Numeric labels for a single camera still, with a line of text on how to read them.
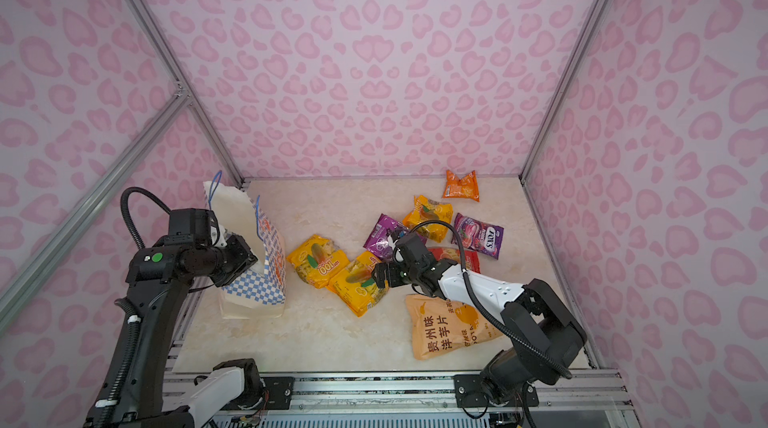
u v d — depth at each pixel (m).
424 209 1.04
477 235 1.01
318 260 0.91
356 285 0.86
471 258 0.94
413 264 0.67
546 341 0.43
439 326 0.81
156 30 0.80
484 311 0.46
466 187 1.11
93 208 0.64
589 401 0.72
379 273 0.77
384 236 0.95
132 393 0.37
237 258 0.63
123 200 0.51
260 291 0.77
